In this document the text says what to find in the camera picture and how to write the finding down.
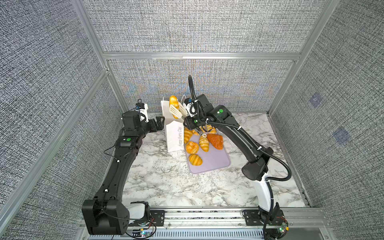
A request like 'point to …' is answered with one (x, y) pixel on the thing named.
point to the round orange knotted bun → (192, 147)
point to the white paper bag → (175, 128)
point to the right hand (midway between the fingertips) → (186, 121)
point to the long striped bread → (173, 101)
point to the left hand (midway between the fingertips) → (157, 118)
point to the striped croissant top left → (187, 134)
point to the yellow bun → (195, 160)
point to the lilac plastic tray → (213, 159)
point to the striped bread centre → (204, 143)
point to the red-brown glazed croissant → (217, 140)
